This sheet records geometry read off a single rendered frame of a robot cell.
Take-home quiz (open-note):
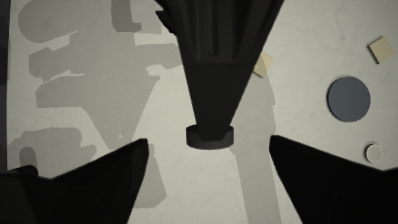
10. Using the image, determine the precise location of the black cylinder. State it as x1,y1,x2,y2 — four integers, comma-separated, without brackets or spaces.
5,165,38,176

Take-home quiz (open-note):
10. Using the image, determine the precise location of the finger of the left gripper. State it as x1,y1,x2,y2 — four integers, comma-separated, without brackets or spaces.
155,10,176,36
154,0,284,141

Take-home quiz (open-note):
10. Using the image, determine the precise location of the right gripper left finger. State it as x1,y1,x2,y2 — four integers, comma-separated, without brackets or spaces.
0,138,149,224

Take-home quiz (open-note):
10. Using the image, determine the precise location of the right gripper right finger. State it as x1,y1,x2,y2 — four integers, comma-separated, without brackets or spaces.
269,135,398,224

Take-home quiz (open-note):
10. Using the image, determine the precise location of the beige square pad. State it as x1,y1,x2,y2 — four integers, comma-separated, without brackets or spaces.
367,36,395,64
253,52,274,78

